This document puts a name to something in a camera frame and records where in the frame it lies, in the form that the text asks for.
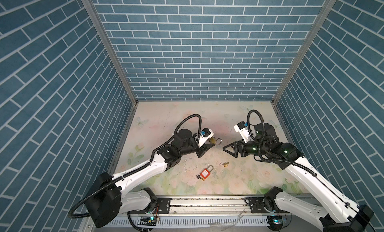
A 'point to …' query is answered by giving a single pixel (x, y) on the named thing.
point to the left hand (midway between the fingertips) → (212, 142)
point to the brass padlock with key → (213, 140)
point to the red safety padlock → (205, 173)
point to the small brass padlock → (225, 164)
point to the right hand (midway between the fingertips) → (226, 145)
